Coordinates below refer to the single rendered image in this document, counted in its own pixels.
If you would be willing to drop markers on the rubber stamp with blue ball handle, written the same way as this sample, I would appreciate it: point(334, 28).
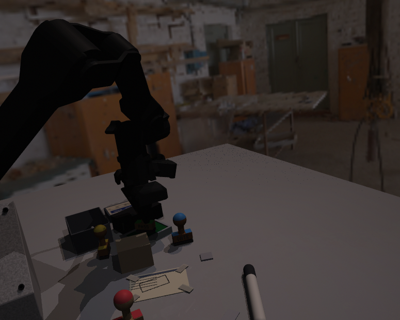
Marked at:
point(181, 236)

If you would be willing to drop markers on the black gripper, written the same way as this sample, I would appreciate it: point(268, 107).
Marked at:
point(141, 194)

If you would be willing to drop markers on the tan box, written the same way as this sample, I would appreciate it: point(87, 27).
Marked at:
point(134, 252)

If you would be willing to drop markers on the beige paper card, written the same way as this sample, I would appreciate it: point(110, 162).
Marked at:
point(159, 284)

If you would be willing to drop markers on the red rubber stamp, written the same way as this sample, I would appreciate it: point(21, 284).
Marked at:
point(123, 300)

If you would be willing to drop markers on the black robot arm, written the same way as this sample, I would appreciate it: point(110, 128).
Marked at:
point(60, 64)

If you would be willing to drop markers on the green-handled pass stamp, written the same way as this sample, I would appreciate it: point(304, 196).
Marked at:
point(140, 227)

